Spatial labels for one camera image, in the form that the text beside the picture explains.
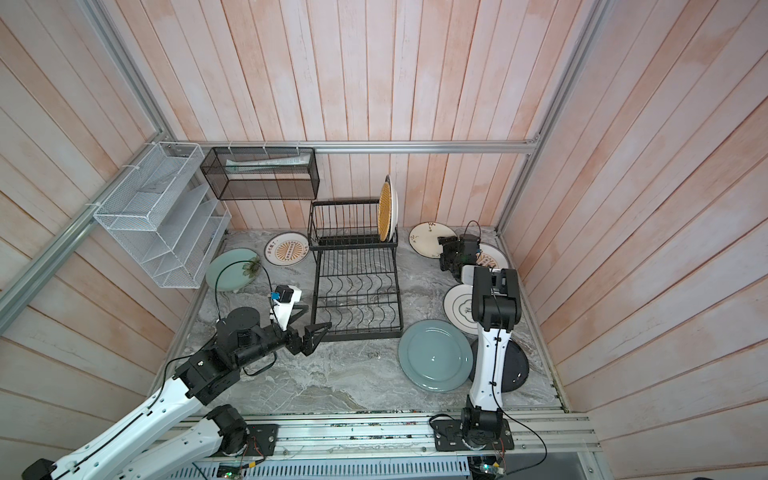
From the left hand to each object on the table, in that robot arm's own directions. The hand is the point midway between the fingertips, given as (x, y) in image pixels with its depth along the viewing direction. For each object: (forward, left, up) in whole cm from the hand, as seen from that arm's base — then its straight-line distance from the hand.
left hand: (318, 323), depth 70 cm
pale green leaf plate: (+29, +36, -21) cm, 51 cm away
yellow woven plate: (+38, -16, +2) cm, 41 cm away
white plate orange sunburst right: (+38, -57, -21) cm, 72 cm away
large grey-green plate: (+2, -33, -26) cm, 42 cm away
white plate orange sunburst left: (+43, +22, -22) cm, 53 cm away
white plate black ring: (+17, -41, -22) cm, 49 cm away
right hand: (+42, -37, -17) cm, 58 cm away
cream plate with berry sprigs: (+49, -33, -22) cm, 63 cm away
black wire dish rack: (+25, -7, -21) cm, 33 cm away
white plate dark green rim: (+27, -19, +13) cm, 35 cm away
